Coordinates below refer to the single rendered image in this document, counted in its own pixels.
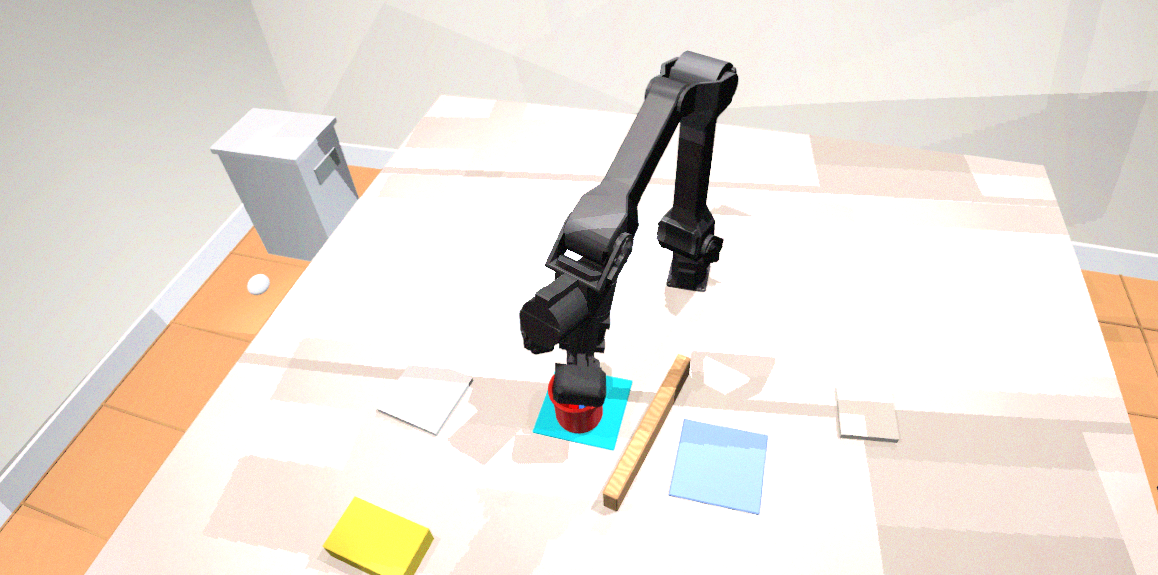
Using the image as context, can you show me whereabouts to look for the white flat panel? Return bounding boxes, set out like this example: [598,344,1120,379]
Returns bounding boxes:
[378,356,472,436]

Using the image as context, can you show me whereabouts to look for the red cup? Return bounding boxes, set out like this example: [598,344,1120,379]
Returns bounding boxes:
[548,373,603,433]

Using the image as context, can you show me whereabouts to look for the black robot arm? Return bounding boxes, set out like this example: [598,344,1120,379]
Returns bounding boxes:
[519,50,739,355]

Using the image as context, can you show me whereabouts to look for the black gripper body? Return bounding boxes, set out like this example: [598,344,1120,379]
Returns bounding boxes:
[554,309,611,408]

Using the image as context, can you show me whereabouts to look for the yellow rectangular block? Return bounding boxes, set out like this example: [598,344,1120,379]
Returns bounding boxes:
[323,496,434,575]

